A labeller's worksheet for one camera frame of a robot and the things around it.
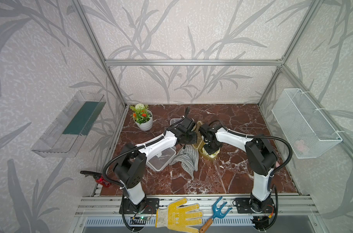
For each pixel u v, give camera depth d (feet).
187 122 2.27
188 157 2.84
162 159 2.98
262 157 1.64
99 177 2.35
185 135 2.14
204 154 2.85
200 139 2.55
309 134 2.04
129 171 1.49
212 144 2.60
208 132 2.31
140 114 3.05
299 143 2.45
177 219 2.28
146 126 3.30
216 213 2.37
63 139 2.07
